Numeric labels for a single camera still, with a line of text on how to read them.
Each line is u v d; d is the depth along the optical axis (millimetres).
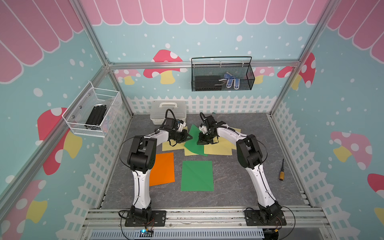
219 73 943
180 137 914
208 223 731
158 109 1110
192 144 993
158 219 745
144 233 729
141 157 572
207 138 920
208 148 990
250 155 625
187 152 985
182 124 971
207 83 874
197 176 895
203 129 985
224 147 988
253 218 740
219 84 851
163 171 932
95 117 696
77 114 675
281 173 890
